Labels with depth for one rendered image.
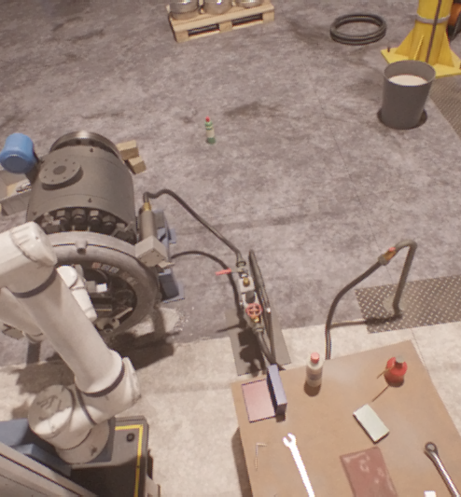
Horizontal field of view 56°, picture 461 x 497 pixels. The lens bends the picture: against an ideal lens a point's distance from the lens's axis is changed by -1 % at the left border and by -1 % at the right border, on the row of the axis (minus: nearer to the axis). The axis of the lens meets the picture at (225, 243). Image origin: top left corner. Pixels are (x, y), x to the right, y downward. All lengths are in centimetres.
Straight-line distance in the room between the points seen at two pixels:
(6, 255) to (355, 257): 222
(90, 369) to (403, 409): 120
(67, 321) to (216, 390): 137
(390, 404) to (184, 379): 111
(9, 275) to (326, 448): 129
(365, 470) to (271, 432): 36
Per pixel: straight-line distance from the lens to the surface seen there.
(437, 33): 459
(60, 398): 150
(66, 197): 227
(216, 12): 577
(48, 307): 117
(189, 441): 238
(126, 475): 208
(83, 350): 129
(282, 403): 176
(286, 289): 270
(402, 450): 188
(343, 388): 192
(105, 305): 220
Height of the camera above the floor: 224
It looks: 49 degrees down
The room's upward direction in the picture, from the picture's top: 12 degrees counter-clockwise
